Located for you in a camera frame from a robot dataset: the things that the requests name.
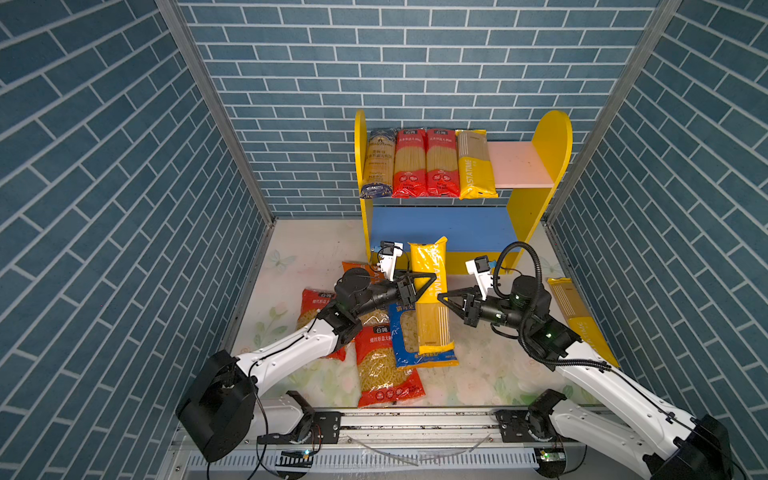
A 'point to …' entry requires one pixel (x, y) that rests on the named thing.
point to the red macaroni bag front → (381, 381)
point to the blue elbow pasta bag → (404, 335)
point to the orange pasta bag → (376, 276)
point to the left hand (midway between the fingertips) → (432, 280)
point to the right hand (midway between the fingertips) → (437, 295)
